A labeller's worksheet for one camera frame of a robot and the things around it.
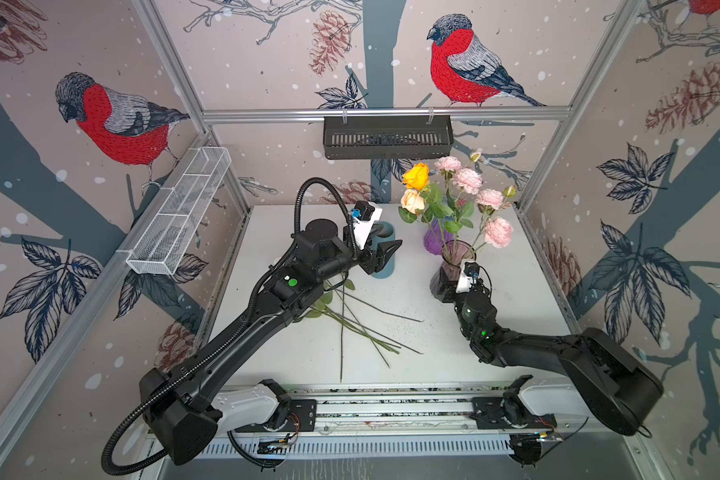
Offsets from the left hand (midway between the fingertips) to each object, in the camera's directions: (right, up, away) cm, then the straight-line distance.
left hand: (391, 234), depth 63 cm
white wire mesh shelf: (-55, -3, +8) cm, 56 cm away
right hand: (+19, -11, +22) cm, 31 cm away
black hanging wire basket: (+2, +34, +43) cm, 55 cm away
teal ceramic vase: (+1, 0, +23) cm, 23 cm away
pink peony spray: (+16, +8, +15) cm, 23 cm away
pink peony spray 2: (+27, +1, +8) cm, 28 cm away
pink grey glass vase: (+15, -13, +14) cm, 24 cm away
